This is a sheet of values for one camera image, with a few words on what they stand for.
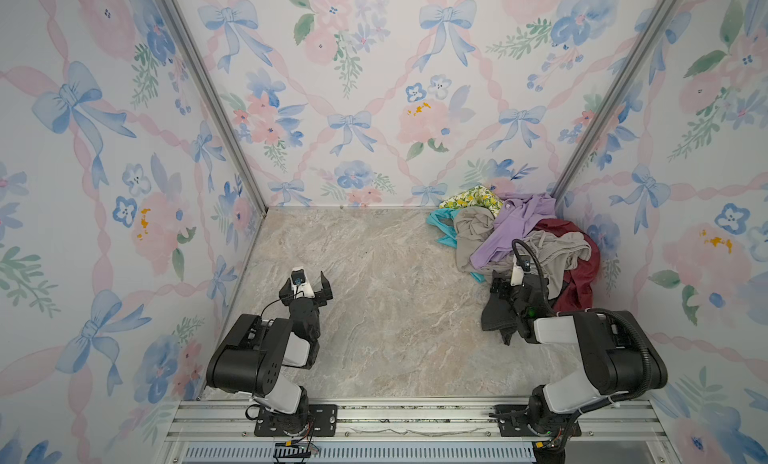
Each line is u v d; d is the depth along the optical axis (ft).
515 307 2.61
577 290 2.99
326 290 2.76
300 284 2.45
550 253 2.87
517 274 2.71
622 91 2.76
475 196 3.84
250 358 1.48
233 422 2.46
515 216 3.30
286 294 2.61
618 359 1.49
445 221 3.71
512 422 2.40
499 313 2.91
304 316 2.24
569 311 2.95
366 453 2.31
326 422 2.43
